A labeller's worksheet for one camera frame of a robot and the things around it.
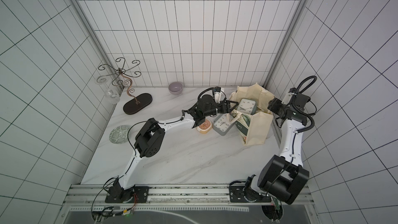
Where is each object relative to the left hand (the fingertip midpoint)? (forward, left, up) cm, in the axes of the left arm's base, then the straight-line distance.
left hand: (235, 106), depth 83 cm
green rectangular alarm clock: (+3, -8, -4) cm, 10 cm away
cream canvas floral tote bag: (-10, -7, +4) cm, 12 cm away
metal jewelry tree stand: (+16, +65, +11) cm, 68 cm away
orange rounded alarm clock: (-3, +16, -18) cm, 24 cm away
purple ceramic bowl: (+30, +38, -16) cm, 51 cm away
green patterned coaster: (-8, +69, -18) cm, 72 cm away
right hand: (0, -22, +4) cm, 22 cm away
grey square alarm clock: (-1, +6, -17) cm, 18 cm away
